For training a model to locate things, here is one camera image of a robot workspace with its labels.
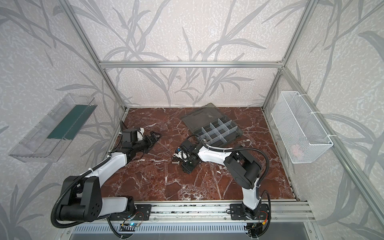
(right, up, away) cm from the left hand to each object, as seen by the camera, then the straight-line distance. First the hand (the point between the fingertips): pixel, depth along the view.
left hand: (160, 134), depth 87 cm
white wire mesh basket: (+67, +2, -26) cm, 72 cm away
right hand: (+15, -17, +2) cm, 23 cm away
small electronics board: (-13, -44, -15) cm, 48 cm away
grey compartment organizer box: (+32, +5, +18) cm, 37 cm away
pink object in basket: (+71, -7, -15) cm, 73 cm away
